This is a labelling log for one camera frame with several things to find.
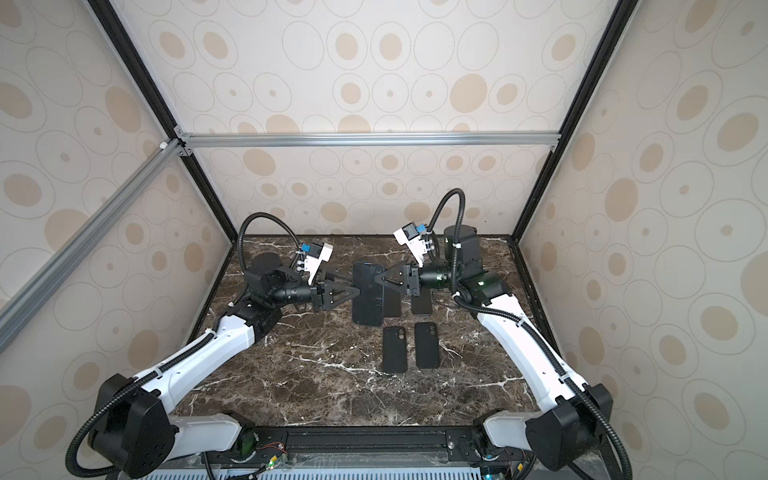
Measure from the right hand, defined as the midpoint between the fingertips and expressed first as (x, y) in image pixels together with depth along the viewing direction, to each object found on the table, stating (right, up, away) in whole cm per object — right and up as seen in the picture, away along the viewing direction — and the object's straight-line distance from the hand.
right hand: (380, 281), depth 64 cm
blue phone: (+13, -10, +35) cm, 39 cm away
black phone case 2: (+13, -21, +27) cm, 37 cm away
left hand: (-4, -3, 0) cm, 5 cm away
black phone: (-3, -5, 0) cm, 6 cm away
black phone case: (+4, -22, +26) cm, 34 cm away
